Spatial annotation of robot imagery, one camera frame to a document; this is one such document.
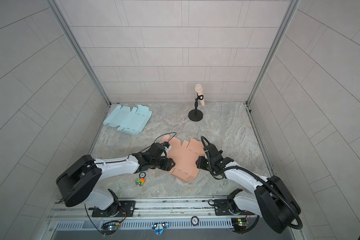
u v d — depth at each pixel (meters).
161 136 0.69
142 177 0.81
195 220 0.68
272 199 0.41
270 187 0.41
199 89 0.89
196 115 1.08
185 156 0.91
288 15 0.74
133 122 1.06
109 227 0.65
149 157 0.67
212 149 0.67
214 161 0.65
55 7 0.71
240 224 0.68
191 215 0.71
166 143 0.79
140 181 0.78
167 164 0.75
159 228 0.65
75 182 0.43
